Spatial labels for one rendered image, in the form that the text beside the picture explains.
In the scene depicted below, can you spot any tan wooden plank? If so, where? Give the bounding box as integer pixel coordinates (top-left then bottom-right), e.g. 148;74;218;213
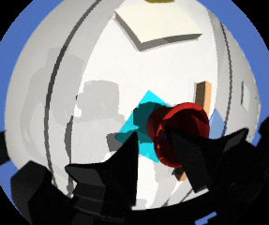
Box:
174;80;212;181

